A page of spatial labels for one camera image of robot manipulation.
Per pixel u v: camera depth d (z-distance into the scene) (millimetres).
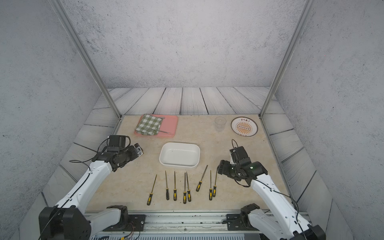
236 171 634
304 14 728
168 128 1129
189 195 807
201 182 866
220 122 1111
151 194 826
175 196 807
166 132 1147
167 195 808
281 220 408
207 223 742
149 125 1145
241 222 725
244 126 1140
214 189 828
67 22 746
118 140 644
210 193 825
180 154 978
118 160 601
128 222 699
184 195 813
